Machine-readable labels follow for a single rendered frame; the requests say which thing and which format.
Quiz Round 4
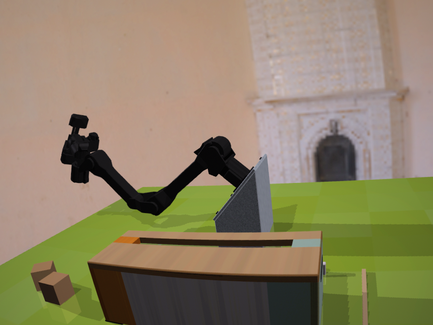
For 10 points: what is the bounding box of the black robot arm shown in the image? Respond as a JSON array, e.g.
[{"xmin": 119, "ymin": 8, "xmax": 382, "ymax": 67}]
[{"xmin": 70, "ymin": 132, "xmax": 250, "ymax": 216}]

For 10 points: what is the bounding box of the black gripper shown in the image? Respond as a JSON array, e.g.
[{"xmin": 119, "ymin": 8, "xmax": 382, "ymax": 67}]
[{"xmin": 60, "ymin": 114, "xmax": 89, "ymax": 165}]

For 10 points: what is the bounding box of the brown cube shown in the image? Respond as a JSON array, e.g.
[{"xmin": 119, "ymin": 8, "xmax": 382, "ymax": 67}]
[
  {"xmin": 38, "ymin": 272, "xmax": 75, "ymax": 305},
  {"xmin": 31, "ymin": 260, "xmax": 57, "ymax": 291}
]

